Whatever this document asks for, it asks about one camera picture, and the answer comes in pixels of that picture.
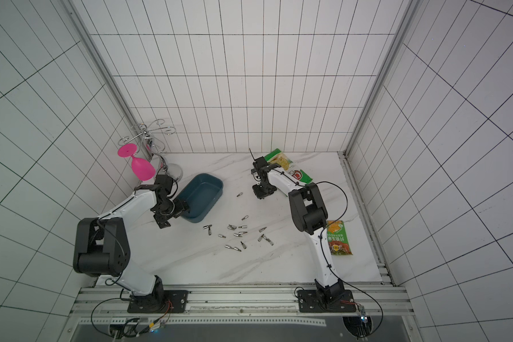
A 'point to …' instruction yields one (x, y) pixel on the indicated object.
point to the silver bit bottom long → (226, 246)
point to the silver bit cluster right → (244, 226)
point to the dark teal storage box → (201, 192)
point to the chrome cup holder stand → (149, 137)
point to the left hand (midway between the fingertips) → (179, 219)
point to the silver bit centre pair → (239, 234)
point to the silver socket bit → (209, 231)
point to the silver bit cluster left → (231, 227)
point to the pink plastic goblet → (142, 169)
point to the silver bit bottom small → (244, 246)
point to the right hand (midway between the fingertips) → (255, 194)
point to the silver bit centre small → (221, 236)
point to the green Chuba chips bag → (279, 159)
